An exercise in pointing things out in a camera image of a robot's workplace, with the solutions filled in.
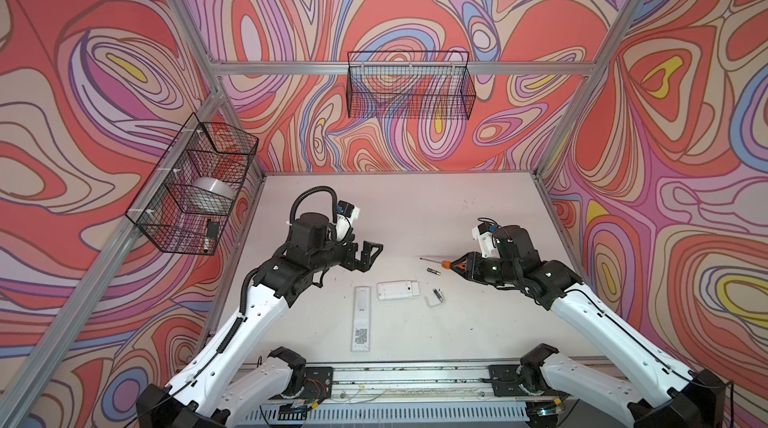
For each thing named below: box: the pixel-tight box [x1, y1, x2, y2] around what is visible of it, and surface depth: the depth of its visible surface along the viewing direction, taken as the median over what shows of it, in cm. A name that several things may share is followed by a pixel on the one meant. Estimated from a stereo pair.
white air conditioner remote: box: [377, 280, 420, 301], surface depth 90 cm
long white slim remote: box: [351, 286, 371, 352], surface depth 84 cm
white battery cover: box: [424, 291, 445, 307], surface depth 90 cm
